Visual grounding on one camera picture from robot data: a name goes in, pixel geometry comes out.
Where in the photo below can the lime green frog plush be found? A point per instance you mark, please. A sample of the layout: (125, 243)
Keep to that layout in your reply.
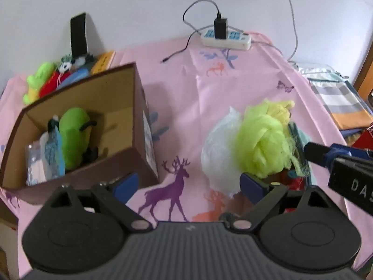
(39, 78)

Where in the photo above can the black-capped bottle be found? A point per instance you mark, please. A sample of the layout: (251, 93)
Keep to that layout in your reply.
(53, 124)

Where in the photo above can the white power strip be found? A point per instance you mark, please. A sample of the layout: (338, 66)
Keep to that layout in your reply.
(233, 43)

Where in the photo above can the yellow cloth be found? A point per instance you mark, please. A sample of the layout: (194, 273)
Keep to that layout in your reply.
(281, 110)

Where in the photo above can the black charger plug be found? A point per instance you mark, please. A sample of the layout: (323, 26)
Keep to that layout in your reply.
(220, 29)

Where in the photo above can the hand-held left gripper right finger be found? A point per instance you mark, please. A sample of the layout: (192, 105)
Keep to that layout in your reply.
(253, 187)

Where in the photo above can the panda plush toy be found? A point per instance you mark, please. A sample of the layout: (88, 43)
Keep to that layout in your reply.
(64, 66)

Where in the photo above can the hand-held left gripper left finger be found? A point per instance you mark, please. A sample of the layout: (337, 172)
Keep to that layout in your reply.
(128, 185)

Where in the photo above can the clear plastic packet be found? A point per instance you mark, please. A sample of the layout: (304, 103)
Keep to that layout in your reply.
(35, 163)

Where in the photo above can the wooden door frame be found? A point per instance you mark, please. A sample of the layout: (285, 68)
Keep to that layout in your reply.
(365, 84)

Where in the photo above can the teal cloth with blue edge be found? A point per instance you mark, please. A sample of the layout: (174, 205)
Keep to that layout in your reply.
(306, 137)

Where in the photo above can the blue plush toy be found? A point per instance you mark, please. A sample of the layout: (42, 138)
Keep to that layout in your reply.
(77, 75)

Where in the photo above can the red plush toy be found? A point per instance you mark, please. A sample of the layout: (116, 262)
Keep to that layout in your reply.
(51, 86)

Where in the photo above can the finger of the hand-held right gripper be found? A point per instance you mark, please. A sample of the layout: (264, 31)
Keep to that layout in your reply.
(316, 153)

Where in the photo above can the white mesh bath pouf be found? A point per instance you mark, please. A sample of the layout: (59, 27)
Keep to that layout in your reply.
(218, 151)

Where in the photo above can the brown cardboard box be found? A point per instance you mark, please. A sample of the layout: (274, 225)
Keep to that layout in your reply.
(96, 170)

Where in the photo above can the cardboard carton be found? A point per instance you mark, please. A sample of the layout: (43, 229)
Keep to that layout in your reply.
(7, 215)

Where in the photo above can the black phone stand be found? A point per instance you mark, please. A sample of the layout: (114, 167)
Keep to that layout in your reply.
(87, 57)

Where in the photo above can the red patterned cloth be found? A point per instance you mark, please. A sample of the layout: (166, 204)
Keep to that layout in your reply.
(294, 182)

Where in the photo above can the black phone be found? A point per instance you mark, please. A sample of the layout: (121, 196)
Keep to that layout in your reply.
(78, 35)

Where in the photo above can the yellow flat box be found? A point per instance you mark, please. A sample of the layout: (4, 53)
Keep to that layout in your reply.
(102, 62)

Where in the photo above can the grey and orange striped cloth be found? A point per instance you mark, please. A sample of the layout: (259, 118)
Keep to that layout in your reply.
(341, 102)

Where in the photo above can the pink deer-print blanket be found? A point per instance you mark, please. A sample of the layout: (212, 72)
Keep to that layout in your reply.
(233, 87)

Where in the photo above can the clear plastic bag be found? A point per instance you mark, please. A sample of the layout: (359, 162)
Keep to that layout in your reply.
(317, 71)

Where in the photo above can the lime green bath pouf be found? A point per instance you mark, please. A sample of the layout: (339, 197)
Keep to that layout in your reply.
(262, 145)

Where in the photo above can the green plush toy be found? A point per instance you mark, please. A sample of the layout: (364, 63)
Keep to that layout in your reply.
(74, 140)

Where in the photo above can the blue scrubbing sponge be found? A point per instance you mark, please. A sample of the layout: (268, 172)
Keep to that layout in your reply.
(54, 154)

